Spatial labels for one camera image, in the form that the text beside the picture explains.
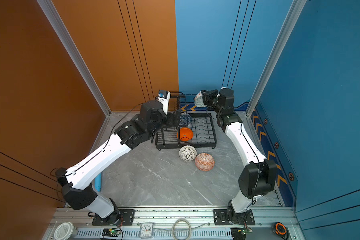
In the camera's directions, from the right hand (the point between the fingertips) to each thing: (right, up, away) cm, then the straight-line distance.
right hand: (198, 89), depth 75 cm
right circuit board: (+22, -68, -6) cm, 72 cm away
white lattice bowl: (-5, -36, +19) cm, 41 cm away
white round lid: (-60, -65, -10) cm, 89 cm away
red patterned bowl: (+5, -41, +16) cm, 44 cm away
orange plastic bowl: (-6, -24, +24) cm, 35 cm away
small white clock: (-25, -67, -7) cm, 72 cm away
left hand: (-12, -10, -8) cm, 18 cm away
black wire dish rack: (+2, -21, +31) cm, 38 cm away
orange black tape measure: (+37, -66, -7) cm, 76 cm away
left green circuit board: (-42, -70, -5) cm, 81 cm away
